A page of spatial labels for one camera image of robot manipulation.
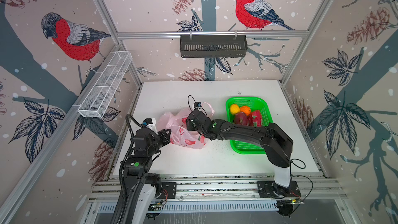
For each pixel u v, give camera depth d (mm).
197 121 631
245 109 974
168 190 731
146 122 676
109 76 831
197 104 761
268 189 729
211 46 1037
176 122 799
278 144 480
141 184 495
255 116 899
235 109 976
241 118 898
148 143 586
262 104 974
